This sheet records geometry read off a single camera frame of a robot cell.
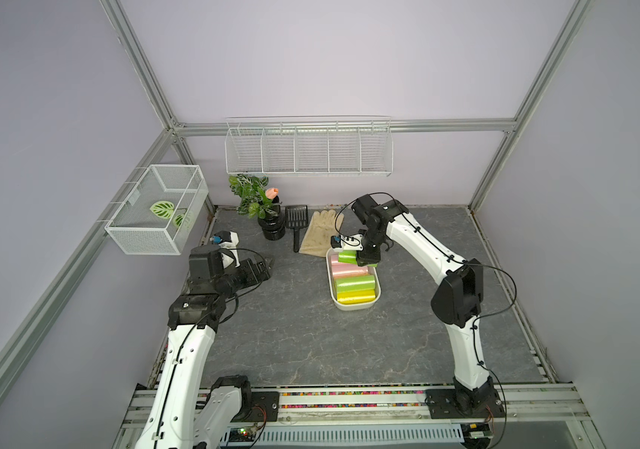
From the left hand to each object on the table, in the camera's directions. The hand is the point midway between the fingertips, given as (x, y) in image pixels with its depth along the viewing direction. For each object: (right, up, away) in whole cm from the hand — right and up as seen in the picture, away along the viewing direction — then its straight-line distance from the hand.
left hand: (262, 264), depth 73 cm
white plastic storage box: (+23, -16, +16) cm, 32 cm away
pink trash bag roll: (+22, -5, +23) cm, 33 cm away
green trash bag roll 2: (+26, -8, +16) cm, 31 cm away
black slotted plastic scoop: (+4, +15, +46) cm, 48 cm away
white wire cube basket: (-32, +12, +5) cm, 34 cm away
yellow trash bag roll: (+26, -13, +16) cm, 33 cm away
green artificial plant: (-7, +18, +18) cm, 26 cm away
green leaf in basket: (-29, +15, +5) cm, 33 cm away
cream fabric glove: (+14, +10, +38) cm, 42 cm away
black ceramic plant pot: (-4, +11, +32) cm, 34 cm away
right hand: (+29, +2, +17) cm, 33 cm away
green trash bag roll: (+24, +1, +12) cm, 26 cm away
